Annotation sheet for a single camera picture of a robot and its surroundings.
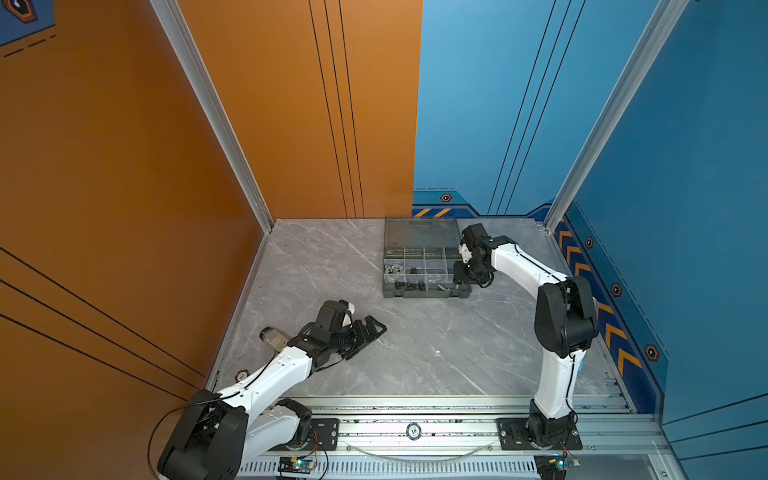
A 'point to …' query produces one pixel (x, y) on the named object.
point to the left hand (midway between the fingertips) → (379, 333)
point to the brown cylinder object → (274, 337)
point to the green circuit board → (297, 465)
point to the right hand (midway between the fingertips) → (459, 279)
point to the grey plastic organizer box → (419, 258)
